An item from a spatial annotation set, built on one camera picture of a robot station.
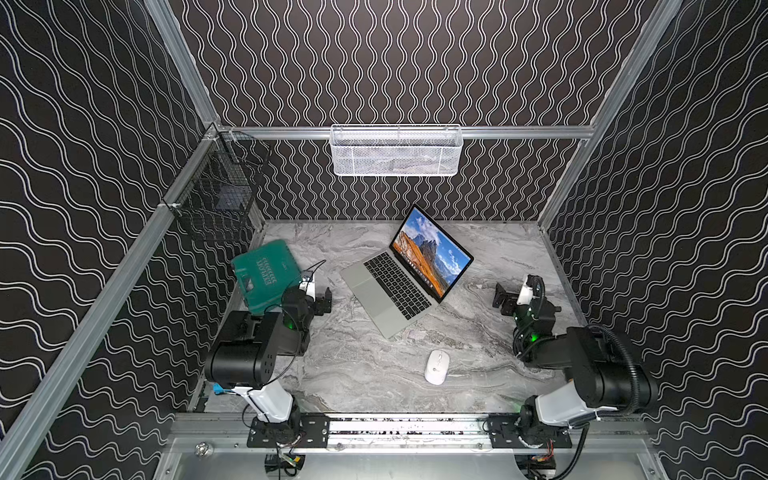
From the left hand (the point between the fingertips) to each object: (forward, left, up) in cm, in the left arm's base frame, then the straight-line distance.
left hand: (320, 284), depth 95 cm
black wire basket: (+18, +34, +18) cm, 43 cm away
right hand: (+2, -61, +3) cm, 61 cm away
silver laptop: (+9, -29, -5) cm, 31 cm away
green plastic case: (+4, +20, -2) cm, 21 cm away
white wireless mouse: (-22, -37, -5) cm, 43 cm away
